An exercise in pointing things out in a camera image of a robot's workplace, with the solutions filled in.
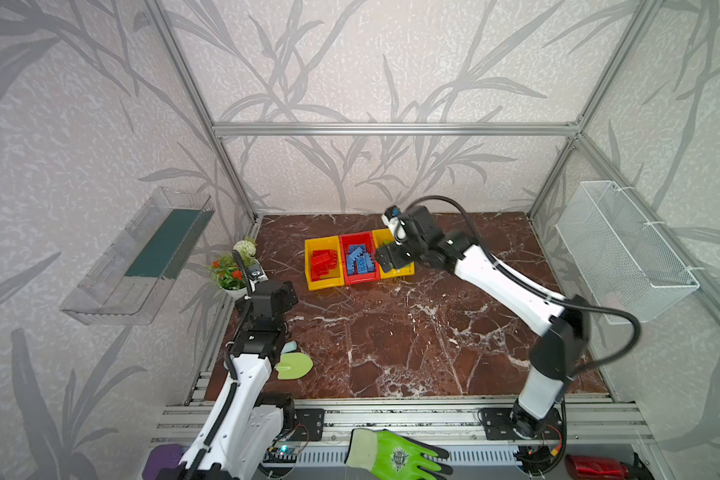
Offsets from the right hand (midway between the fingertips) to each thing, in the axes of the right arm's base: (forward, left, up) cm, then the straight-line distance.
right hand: (390, 239), depth 82 cm
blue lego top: (+10, +11, -18) cm, 24 cm away
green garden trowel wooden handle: (-26, +28, -24) cm, 45 cm away
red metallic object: (-50, -45, -20) cm, 70 cm away
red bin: (+15, +11, -18) cm, 26 cm away
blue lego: (+6, +9, -21) cm, 24 cm away
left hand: (-9, +33, -5) cm, 34 cm away
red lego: (+6, +23, -19) cm, 30 cm away
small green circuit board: (-47, +26, -26) cm, 60 cm away
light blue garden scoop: (-22, +29, -21) cm, 42 cm away
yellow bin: (+1, +18, -21) cm, 28 cm away
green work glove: (-47, 0, -22) cm, 52 cm away
